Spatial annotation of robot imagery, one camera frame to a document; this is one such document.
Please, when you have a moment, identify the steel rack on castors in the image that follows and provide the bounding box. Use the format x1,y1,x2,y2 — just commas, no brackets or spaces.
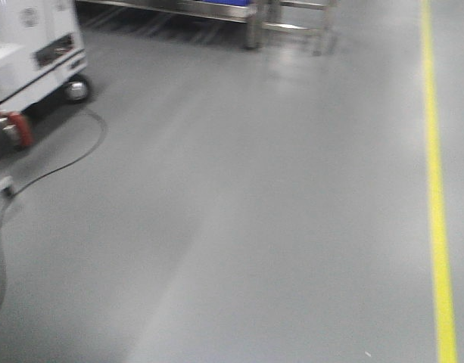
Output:
75,0,265,51

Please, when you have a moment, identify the blue plastic bin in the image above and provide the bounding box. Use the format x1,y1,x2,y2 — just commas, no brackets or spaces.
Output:
199,0,252,7

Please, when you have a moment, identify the white wheeled cabinet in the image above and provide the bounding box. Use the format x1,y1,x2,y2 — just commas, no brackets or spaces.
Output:
0,0,93,111

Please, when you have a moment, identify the black floor cable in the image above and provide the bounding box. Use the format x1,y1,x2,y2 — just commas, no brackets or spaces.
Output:
10,108,108,198

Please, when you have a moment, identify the grey floor hose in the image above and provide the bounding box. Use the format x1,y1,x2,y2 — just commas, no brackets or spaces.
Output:
0,202,11,330

